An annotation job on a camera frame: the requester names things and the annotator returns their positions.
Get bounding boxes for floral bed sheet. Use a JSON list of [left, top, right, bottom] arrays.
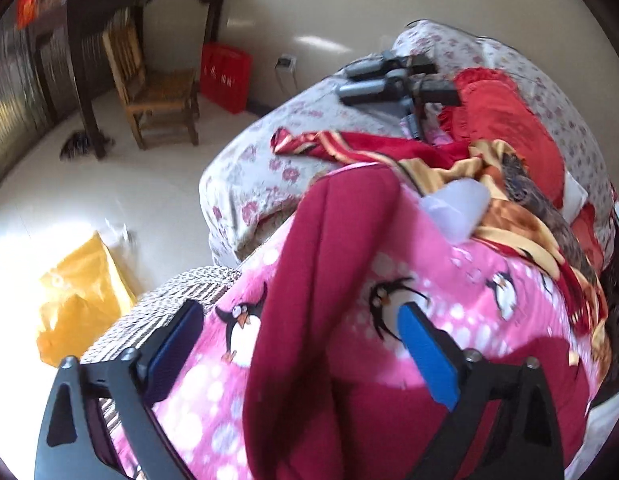
[[199, 20, 615, 268]]

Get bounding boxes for red gold patterned blanket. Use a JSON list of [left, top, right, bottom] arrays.
[[270, 128, 612, 377]]

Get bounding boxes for wall power socket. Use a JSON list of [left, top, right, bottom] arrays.
[[275, 54, 296, 73]]

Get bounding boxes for dark wooden table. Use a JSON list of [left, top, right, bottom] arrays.
[[26, 0, 224, 159]]

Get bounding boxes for pink penguin quilt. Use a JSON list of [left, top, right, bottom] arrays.
[[156, 165, 600, 479]]

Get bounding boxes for dark slippers on floor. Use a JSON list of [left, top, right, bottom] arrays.
[[59, 130, 96, 160]]

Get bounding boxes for red bag by wall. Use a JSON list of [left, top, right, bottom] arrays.
[[199, 42, 252, 114]]

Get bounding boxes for white plastic container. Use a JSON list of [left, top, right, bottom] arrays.
[[420, 178, 491, 244]]

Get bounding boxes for dark red fleece garment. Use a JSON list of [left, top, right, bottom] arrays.
[[242, 164, 599, 479]]

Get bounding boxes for black folded tripod stand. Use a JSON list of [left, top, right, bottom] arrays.
[[337, 51, 462, 140]]

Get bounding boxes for wooden chair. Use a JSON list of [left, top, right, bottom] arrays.
[[101, 22, 200, 150]]

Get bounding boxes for left red heart pillow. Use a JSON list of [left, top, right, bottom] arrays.
[[437, 67, 565, 209]]

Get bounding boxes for yellow plastic bag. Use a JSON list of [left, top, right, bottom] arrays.
[[36, 233, 137, 367]]

